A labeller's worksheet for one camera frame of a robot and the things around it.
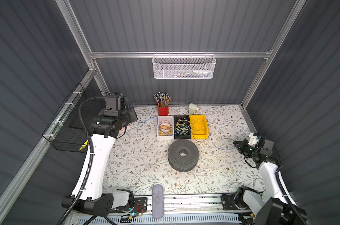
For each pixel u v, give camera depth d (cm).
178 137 96
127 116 56
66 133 68
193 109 111
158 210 69
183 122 102
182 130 99
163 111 111
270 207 40
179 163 85
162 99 106
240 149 73
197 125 107
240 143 74
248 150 70
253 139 75
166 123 107
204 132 102
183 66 124
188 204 75
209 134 105
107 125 42
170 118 104
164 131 102
